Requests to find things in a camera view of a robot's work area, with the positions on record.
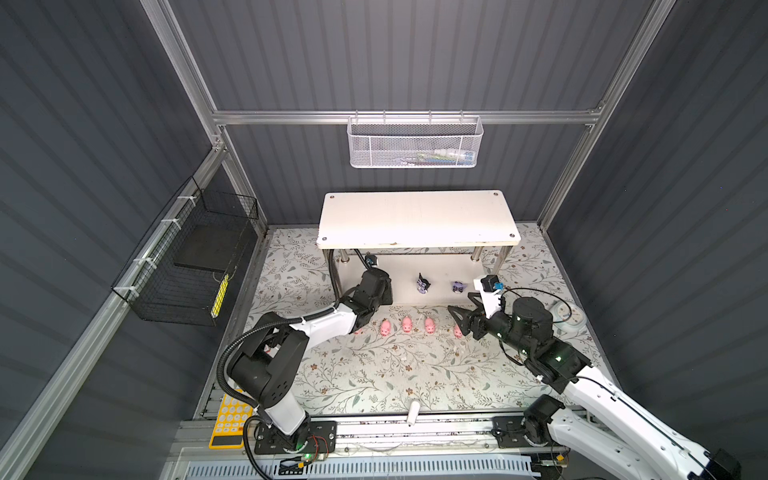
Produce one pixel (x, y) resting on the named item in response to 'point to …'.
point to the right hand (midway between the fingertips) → (464, 303)
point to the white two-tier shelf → (430, 244)
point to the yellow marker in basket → (217, 304)
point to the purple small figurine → (458, 287)
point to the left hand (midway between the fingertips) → (383, 283)
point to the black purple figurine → (422, 284)
